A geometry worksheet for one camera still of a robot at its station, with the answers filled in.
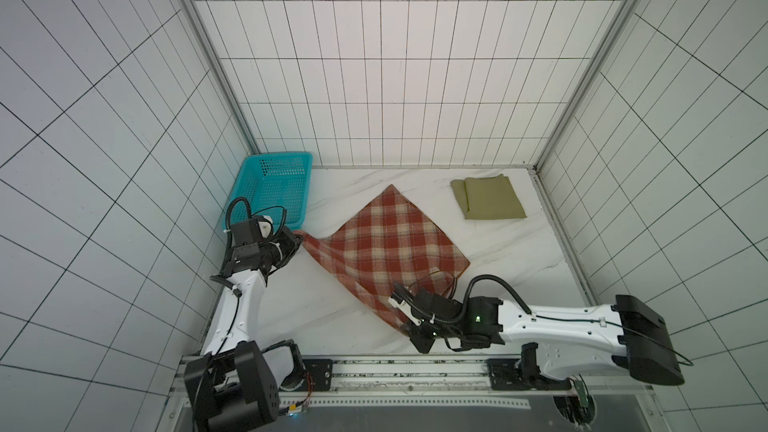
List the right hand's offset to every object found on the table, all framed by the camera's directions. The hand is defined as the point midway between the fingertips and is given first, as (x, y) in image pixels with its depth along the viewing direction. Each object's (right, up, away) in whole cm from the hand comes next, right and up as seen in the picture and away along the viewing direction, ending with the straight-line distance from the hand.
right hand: (402, 330), depth 73 cm
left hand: (-28, +20, +10) cm, 36 cm away
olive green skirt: (+34, +32, +36) cm, 59 cm away
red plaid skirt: (-5, +17, +24) cm, 30 cm away
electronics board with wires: (-24, -15, -5) cm, 29 cm away
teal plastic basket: (-48, +37, +41) cm, 73 cm away
